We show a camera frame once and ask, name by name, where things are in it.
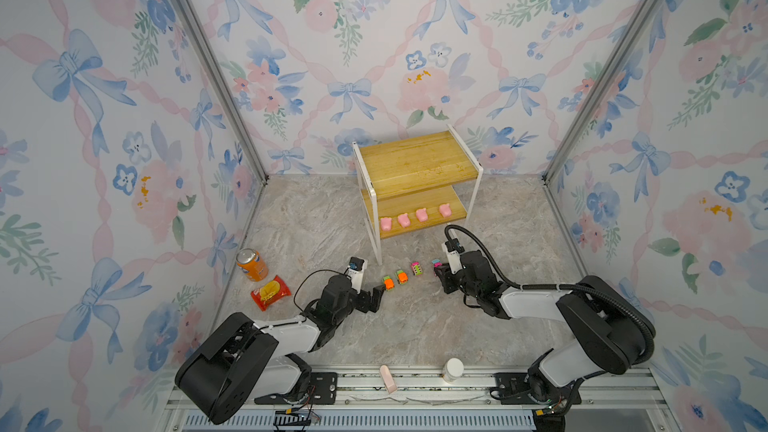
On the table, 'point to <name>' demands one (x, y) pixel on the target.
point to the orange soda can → (251, 263)
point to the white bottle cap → (453, 369)
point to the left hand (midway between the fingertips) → (372, 279)
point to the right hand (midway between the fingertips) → (438, 265)
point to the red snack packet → (270, 292)
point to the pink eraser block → (388, 379)
